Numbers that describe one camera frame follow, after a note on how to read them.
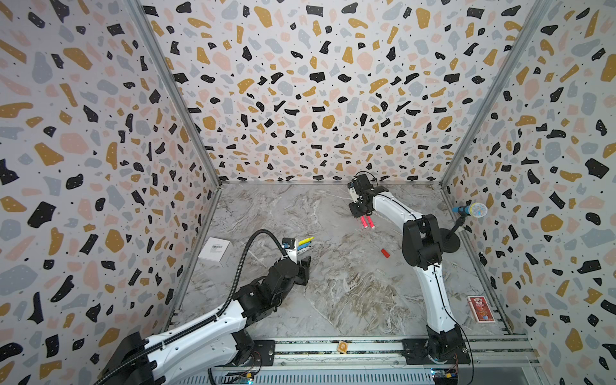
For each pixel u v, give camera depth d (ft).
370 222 3.49
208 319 1.60
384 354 2.50
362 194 2.68
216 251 3.01
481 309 2.68
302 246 3.21
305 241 3.29
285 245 2.16
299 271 2.26
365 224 3.48
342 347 2.45
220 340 1.97
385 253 3.18
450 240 3.25
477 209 2.57
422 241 2.05
